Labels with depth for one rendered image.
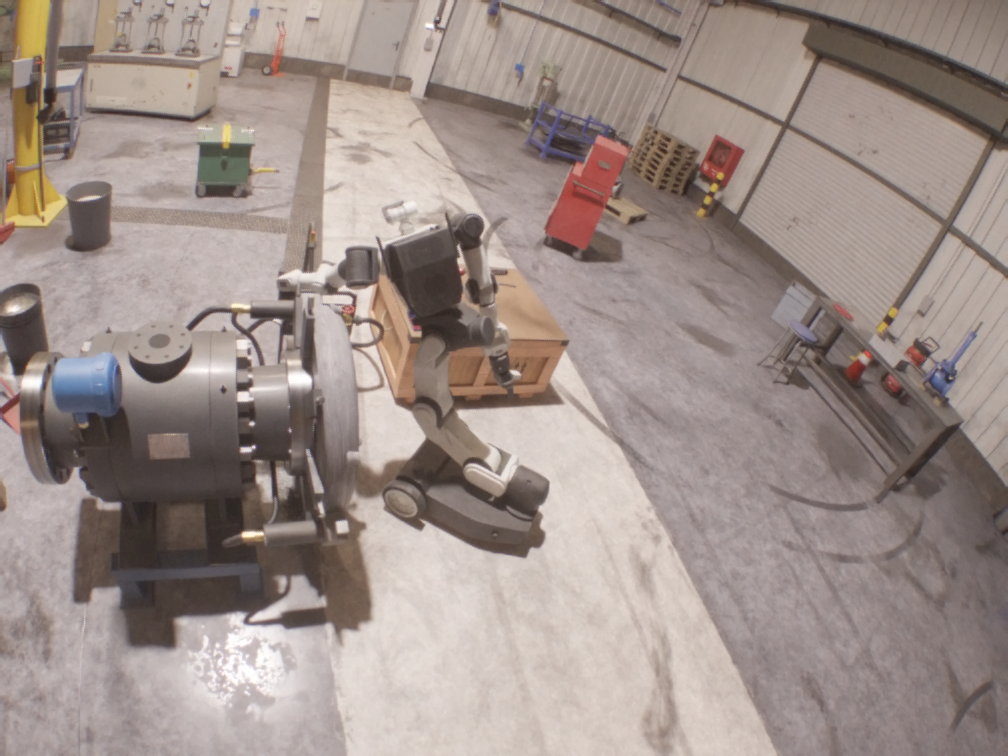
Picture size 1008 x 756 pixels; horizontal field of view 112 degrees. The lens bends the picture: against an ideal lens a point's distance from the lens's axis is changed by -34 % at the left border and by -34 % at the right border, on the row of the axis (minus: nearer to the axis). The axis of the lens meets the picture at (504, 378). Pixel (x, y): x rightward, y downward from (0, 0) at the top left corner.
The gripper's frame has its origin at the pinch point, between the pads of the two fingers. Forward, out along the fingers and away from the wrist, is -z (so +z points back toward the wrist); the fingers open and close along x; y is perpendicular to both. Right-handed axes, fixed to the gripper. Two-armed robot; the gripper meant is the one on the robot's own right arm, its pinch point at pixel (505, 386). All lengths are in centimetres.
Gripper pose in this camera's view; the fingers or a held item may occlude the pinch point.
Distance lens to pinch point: 234.2
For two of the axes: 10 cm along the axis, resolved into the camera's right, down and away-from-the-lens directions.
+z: -1.7, -7.9, -5.9
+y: -8.8, 3.9, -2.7
